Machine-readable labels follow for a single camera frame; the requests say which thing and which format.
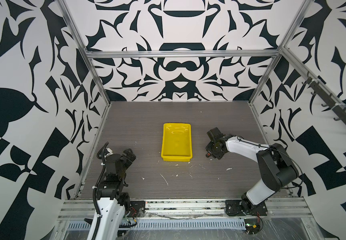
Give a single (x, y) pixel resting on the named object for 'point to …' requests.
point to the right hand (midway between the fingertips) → (209, 150)
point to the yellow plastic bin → (176, 142)
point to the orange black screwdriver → (208, 155)
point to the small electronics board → (252, 226)
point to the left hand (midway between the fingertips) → (126, 152)
